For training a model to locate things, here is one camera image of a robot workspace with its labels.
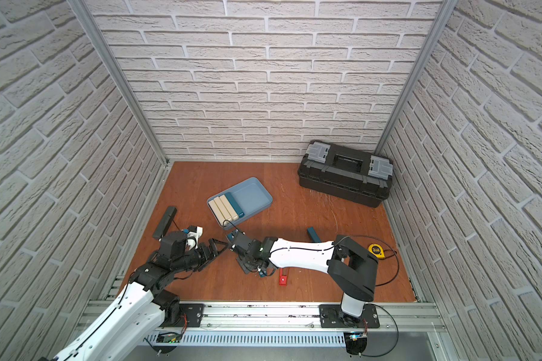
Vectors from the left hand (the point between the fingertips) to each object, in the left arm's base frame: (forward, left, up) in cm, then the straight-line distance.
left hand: (225, 248), depth 78 cm
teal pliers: (+25, +1, -9) cm, 26 cm away
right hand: (-1, -8, -7) cm, 11 cm away
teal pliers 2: (+9, -34, -8) cm, 36 cm away
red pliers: (-8, -20, -8) cm, 24 cm away
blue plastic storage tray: (+29, -7, -9) cm, 31 cm away
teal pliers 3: (-6, -13, -9) cm, 17 cm away
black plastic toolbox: (+28, -54, +6) cm, 61 cm away
